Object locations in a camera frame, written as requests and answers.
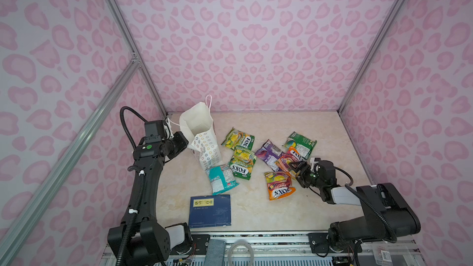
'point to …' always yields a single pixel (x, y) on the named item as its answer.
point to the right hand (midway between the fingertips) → (292, 168)
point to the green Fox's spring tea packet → (242, 163)
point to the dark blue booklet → (212, 210)
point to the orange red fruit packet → (291, 156)
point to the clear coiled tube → (238, 242)
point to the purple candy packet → (270, 154)
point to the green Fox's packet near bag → (235, 138)
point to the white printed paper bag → (197, 121)
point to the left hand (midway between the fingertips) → (188, 137)
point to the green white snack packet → (304, 145)
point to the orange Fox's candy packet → (279, 185)
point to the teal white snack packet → (222, 180)
